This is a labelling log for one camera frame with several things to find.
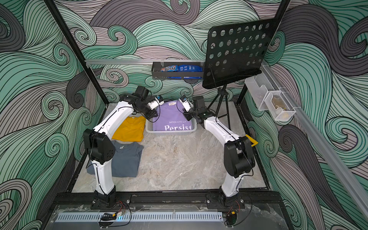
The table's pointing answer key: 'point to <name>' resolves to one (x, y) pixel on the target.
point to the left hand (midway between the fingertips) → (156, 111)
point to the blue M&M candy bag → (182, 68)
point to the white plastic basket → (149, 129)
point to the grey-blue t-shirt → (125, 161)
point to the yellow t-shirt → (131, 129)
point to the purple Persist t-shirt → (170, 117)
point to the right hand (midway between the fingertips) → (189, 107)
